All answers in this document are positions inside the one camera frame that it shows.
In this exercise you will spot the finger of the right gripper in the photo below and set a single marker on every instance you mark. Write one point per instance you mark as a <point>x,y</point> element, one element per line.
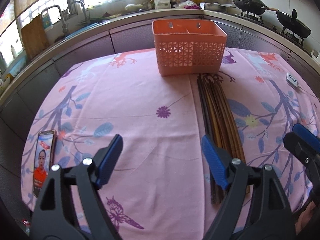
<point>306,155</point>
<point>307,136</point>

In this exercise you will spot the gas stove top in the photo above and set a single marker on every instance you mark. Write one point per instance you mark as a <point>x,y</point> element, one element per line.
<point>276,28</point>

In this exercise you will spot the orange plastic utensil basket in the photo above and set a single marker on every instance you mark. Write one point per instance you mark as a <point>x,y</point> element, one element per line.
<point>188,46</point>

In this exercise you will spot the person's hand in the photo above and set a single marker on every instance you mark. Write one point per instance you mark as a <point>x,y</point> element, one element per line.
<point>305,217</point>

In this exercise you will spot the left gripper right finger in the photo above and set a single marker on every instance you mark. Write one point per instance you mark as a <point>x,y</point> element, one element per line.
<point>255,205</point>

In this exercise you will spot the wooden cutting board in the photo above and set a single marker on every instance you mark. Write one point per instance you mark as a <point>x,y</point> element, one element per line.
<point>34,38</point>

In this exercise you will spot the smartphone with lit screen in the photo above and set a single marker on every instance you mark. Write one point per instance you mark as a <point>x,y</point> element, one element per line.
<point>44,155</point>

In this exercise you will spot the small white timer device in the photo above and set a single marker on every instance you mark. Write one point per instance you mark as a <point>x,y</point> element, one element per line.
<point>292,81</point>

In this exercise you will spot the black wok with lid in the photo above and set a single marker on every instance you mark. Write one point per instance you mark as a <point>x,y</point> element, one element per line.
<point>257,7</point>

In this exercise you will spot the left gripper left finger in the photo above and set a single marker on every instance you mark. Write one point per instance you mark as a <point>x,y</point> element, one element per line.
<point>54,214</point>

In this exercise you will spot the light wooden chopstick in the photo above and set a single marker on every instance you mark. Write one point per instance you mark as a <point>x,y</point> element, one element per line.
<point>230,134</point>

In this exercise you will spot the steel bowl on counter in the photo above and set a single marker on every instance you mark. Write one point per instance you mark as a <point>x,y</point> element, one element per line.
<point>217,7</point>

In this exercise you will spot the reddish wooden chopstick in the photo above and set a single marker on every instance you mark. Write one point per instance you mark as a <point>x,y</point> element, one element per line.
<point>225,132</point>

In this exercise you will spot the black pan with lid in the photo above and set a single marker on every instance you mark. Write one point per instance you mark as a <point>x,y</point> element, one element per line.
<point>292,23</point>

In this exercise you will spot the dark wooden chopstick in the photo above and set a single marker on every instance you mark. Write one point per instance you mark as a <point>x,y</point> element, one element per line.
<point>203,107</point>

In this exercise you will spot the brown wooden chopstick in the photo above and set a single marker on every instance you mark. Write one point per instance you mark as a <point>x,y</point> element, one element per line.
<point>215,131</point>

